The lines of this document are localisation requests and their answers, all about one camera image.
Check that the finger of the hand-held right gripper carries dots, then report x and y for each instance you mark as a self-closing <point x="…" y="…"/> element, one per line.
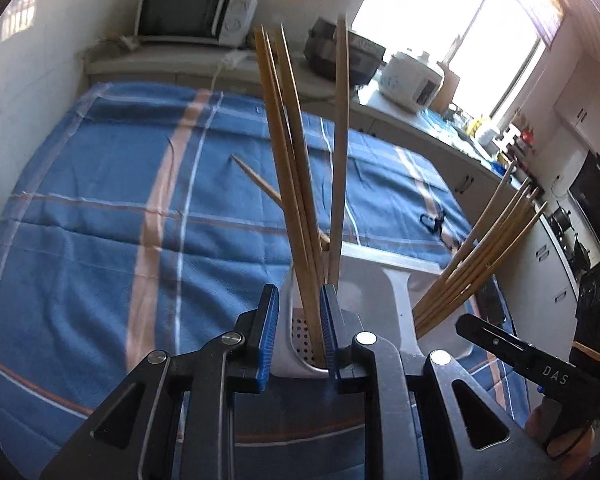
<point x="490" y="340"/>

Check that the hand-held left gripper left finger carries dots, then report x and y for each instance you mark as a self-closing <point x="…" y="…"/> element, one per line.
<point x="267" y="340"/>

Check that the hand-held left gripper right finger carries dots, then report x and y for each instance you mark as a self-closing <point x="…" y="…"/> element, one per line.
<point x="327" y="340"/>

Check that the white two-compartment utensil holder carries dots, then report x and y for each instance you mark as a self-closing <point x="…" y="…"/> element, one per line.
<point x="380" y="300"/>

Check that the bunch of wooden chopsticks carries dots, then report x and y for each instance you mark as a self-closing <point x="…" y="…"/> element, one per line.
<point x="338" y="160"/>

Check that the person's right hand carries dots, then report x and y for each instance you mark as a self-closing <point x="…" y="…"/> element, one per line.
<point x="534" y="420"/>

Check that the smartphone in brown case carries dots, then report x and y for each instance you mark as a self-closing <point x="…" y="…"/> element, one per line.
<point x="495" y="305"/>

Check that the black wok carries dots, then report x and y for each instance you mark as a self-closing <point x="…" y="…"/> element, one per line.
<point x="582" y="255"/>

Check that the black cooking pot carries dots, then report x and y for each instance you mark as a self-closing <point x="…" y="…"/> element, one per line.
<point x="561" y="217"/>

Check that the black range hood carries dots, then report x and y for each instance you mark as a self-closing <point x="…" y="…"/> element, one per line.
<point x="597" y="195"/>

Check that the blue plaid tablecloth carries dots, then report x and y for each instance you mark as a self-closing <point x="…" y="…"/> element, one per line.
<point x="105" y="235"/>

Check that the stacked container rack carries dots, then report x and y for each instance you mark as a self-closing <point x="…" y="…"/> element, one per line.
<point x="517" y="142"/>

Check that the stack of white bowls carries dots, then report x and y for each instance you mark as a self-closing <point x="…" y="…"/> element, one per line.
<point x="487" y="137"/>

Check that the wooden cutting board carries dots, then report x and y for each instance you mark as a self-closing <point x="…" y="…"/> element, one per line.
<point x="450" y="87"/>

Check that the white electric pressure cooker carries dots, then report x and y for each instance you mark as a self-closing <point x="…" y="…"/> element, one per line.
<point x="410" y="82"/>

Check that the white power strip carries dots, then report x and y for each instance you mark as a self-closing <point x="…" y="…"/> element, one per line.
<point x="237" y="59"/>

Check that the black rice cooker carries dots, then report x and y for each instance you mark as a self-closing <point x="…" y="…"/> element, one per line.
<point x="365" y="55"/>

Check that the kitchen window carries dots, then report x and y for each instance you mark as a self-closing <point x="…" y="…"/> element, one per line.
<point x="420" y="20"/>

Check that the white microwave oven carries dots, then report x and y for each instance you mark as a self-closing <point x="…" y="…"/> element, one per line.
<point x="180" y="12"/>

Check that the white wall cabinets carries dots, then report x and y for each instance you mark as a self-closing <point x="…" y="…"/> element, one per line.
<point x="585" y="110"/>

